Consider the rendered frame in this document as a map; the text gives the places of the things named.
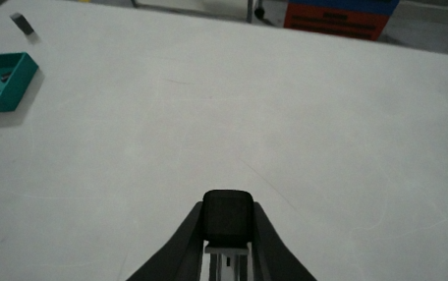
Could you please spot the teal rectangular tray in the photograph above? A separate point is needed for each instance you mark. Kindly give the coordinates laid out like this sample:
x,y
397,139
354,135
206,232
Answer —
x,y
18,81

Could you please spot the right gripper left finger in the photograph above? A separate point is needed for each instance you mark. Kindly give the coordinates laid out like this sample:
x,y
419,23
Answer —
x,y
180,259

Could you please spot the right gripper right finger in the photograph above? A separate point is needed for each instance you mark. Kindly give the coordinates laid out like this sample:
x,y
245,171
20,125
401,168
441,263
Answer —
x,y
271,259

